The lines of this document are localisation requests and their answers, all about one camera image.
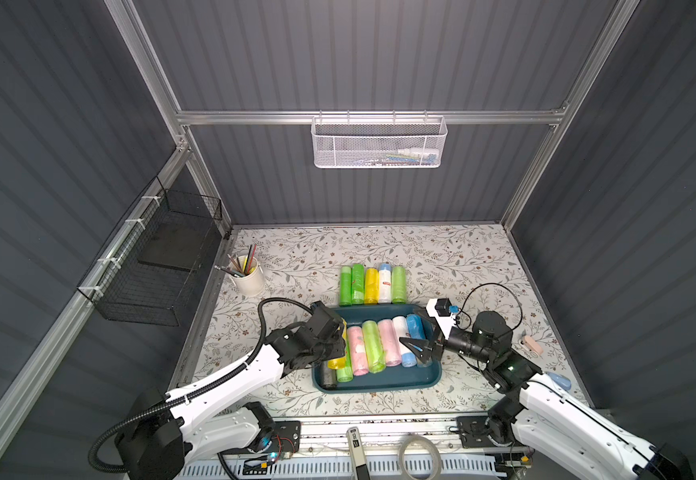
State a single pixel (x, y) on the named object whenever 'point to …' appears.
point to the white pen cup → (247, 275)
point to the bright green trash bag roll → (345, 286)
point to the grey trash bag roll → (329, 378)
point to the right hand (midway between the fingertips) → (414, 324)
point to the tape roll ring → (436, 459)
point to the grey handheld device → (361, 466)
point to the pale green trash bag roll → (374, 348)
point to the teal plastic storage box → (394, 379)
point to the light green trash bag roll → (398, 285)
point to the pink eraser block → (533, 345)
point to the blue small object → (562, 381)
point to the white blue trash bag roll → (385, 283)
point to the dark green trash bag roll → (358, 284)
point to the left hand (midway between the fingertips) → (345, 349)
